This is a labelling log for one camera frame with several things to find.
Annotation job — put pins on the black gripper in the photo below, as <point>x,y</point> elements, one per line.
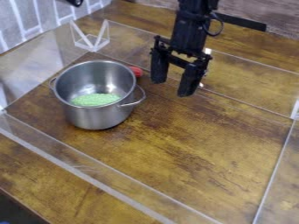
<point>181,50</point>

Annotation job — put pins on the green textured object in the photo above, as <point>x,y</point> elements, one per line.
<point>90,100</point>

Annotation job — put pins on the black wall strip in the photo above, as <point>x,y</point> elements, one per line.
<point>243,22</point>

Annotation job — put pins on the clear acrylic corner bracket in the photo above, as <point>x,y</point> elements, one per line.
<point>86,41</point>

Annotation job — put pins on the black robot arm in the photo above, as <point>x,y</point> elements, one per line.
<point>202,6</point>

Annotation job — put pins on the small red object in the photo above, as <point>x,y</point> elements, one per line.
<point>136,70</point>

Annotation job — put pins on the silver metal pot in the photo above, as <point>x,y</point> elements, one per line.
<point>97,77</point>

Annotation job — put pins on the clear acrylic barrier wall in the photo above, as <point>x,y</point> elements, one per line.
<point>208,159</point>

